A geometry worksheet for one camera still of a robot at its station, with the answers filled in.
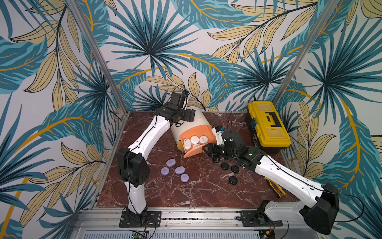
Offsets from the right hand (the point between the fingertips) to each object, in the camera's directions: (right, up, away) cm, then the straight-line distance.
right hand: (204, 147), depth 74 cm
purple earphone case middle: (-14, -16, +13) cm, 25 cm away
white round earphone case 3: (-4, 0, +3) cm, 5 cm away
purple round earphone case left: (-22, -16, +13) cm, 30 cm away
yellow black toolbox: (+39, +8, +14) cm, 42 cm away
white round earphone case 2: (-5, +3, +7) cm, 9 cm away
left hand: (-9, +18, +10) cm, 22 cm away
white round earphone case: (0, +3, +7) cm, 8 cm away
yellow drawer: (-13, 0, +6) cm, 14 cm away
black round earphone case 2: (+19, -15, +14) cm, 28 cm away
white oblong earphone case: (-9, +1, +5) cm, 10 cm away
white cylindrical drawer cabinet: (-14, +9, +8) cm, 19 cm away
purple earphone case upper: (-19, -11, +16) cm, 27 cm away
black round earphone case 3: (+18, -21, +11) cm, 30 cm away
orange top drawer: (-2, +8, +8) cm, 11 cm away
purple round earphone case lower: (-11, -19, +11) cm, 25 cm away
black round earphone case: (+13, -13, +14) cm, 23 cm away
